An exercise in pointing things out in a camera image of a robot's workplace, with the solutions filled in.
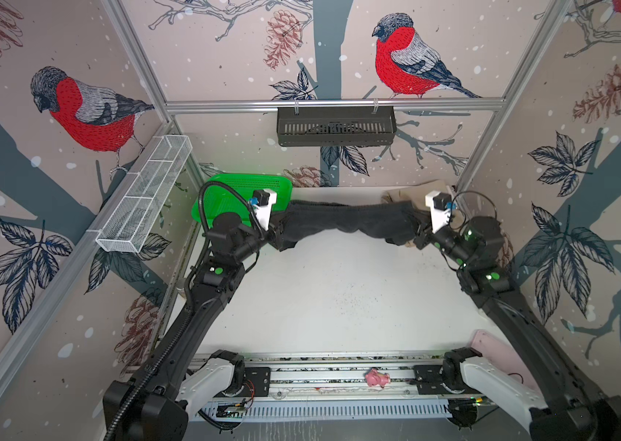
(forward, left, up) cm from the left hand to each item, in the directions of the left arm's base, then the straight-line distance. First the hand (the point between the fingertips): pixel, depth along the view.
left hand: (289, 213), depth 69 cm
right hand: (0, -30, -1) cm, 30 cm away
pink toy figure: (-32, -22, -31) cm, 50 cm away
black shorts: (-2, -28, -2) cm, 28 cm away
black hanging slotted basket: (+51, -15, -7) cm, 54 cm away
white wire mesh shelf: (+12, +44, -4) cm, 46 cm away
